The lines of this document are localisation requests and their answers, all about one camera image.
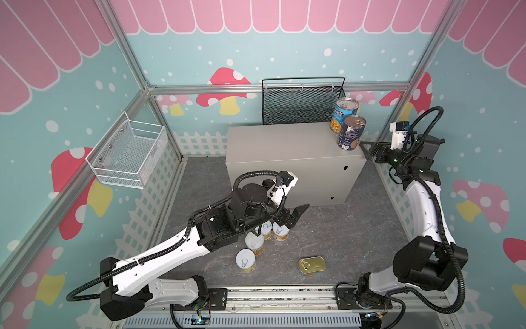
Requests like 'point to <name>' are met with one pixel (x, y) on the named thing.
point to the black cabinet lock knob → (345, 167)
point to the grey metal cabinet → (309, 151)
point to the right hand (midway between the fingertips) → (370, 143)
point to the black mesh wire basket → (292, 101)
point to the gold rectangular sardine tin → (312, 265)
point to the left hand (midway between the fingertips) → (294, 199)
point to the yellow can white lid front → (245, 260)
